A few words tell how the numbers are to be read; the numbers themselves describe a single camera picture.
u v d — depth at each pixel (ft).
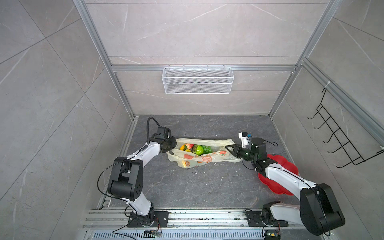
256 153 2.16
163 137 2.40
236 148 2.60
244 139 2.56
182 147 3.13
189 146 3.04
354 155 1.98
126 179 1.50
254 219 2.38
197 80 3.31
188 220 2.45
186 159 2.80
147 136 2.16
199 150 2.90
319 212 1.36
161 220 2.40
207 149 3.05
